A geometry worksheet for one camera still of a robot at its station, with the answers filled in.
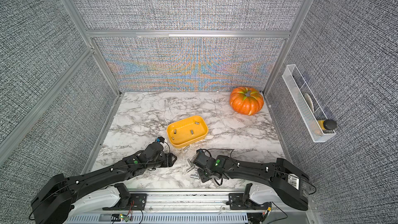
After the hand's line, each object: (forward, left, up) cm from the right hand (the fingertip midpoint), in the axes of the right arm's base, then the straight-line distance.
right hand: (202, 170), depth 81 cm
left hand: (+5, +14, +3) cm, 15 cm away
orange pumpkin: (+40, -29, +9) cm, 50 cm away
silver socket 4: (+1, +6, -2) cm, 7 cm away
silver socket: (+30, +3, -1) cm, 30 cm away
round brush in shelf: (+22, -49, +30) cm, 61 cm away
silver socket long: (+5, +6, -2) cm, 8 cm away
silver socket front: (-2, +3, -2) cm, 4 cm away
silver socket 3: (+24, +6, -2) cm, 25 cm away
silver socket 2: (+24, +17, -2) cm, 30 cm away
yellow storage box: (+25, +9, -2) cm, 26 cm away
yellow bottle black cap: (+9, -50, +31) cm, 60 cm away
